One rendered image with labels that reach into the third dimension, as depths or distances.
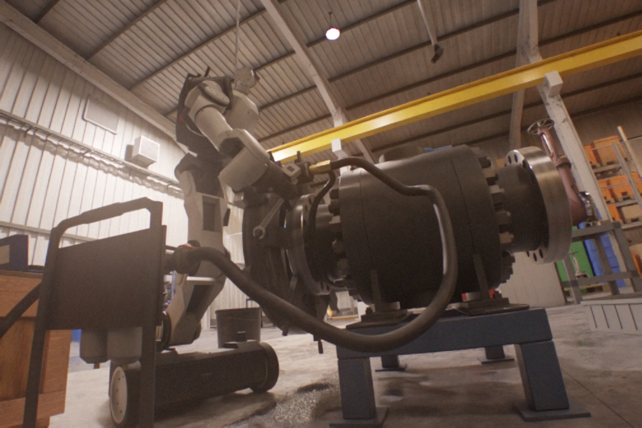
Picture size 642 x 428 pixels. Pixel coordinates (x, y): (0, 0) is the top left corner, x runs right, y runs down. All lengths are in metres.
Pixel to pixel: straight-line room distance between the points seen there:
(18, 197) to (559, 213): 9.80
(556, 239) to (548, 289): 3.72
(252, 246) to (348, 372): 0.51
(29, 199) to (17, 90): 2.90
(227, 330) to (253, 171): 1.51
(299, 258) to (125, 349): 0.68
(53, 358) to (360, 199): 1.12
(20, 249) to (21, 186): 8.64
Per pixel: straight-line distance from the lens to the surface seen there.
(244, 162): 0.76
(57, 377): 1.31
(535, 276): 4.94
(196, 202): 1.31
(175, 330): 1.42
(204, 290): 1.37
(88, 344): 0.86
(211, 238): 1.29
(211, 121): 0.86
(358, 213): 1.09
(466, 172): 1.13
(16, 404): 1.27
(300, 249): 1.21
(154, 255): 0.68
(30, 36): 11.46
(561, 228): 1.24
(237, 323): 2.11
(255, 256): 1.12
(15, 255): 1.26
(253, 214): 1.15
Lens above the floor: 0.30
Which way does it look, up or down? 20 degrees up
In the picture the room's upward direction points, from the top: 6 degrees counter-clockwise
